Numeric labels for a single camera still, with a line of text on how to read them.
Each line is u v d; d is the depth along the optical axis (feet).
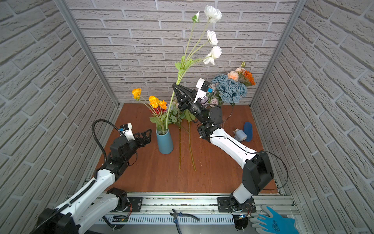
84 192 1.51
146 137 2.33
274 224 2.23
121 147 1.93
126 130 2.24
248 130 3.36
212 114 1.65
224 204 2.41
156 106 2.05
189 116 3.46
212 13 1.41
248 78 2.56
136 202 2.42
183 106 1.75
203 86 1.64
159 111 2.24
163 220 2.54
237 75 2.81
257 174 1.41
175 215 2.29
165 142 2.69
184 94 1.75
